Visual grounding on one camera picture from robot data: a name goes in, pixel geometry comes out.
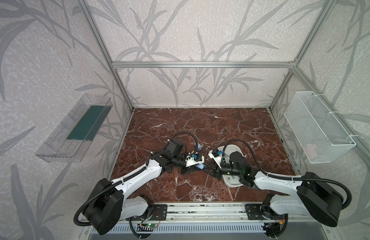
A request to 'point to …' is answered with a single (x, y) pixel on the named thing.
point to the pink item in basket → (311, 150)
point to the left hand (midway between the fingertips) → (201, 162)
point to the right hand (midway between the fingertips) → (204, 162)
